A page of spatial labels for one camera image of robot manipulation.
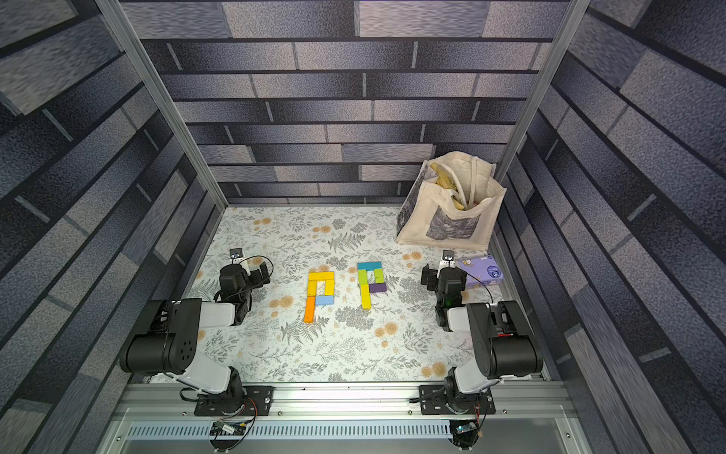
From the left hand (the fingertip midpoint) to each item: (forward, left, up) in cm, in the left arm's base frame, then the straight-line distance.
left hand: (251, 262), depth 95 cm
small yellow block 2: (-6, -27, -6) cm, 28 cm away
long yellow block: (-10, -40, -6) cm, 41 cm away
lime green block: (-1, -39, -6) cm, 39 cm away
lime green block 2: (-1, -44, -7) cm, 45 cm away
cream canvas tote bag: (+10, -66, +20) cm, 70 cm away
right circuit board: (-46, -66, -9) cm, 81 cm away
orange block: (-13, -21, -6) cm, 26 cm away
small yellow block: (-6, -21, -6) cm, 23 cm away
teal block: (+3, -41, -6) cm, 42 cm away
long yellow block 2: (-2, -26, -6) cm, 27 cm away
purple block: (-6, -44, -6) cm, 44 cm away
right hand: (0, -66, 0) cm, 66 cm away
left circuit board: (-46, -3, -8) cm, 47 cm away
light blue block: (-10, -25, -8) cm, 28 cm away
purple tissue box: (-1, -81, -1) cm, 81 cm away
